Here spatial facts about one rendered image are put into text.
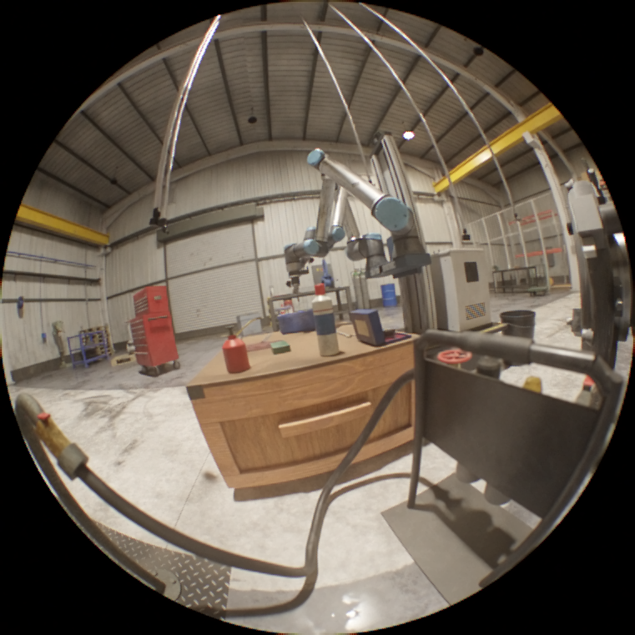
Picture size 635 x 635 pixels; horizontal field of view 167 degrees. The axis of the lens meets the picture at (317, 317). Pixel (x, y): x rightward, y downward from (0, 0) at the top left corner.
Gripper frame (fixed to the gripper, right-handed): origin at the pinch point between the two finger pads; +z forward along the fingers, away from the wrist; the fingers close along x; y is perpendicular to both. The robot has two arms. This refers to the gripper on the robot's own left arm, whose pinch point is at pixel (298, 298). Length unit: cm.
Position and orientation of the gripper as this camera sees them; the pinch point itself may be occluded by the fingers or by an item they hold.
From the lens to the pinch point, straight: 134.2
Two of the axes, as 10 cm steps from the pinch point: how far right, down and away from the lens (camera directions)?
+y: -9.9, 1.6, -0.6
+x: 0.7, 0.7, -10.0
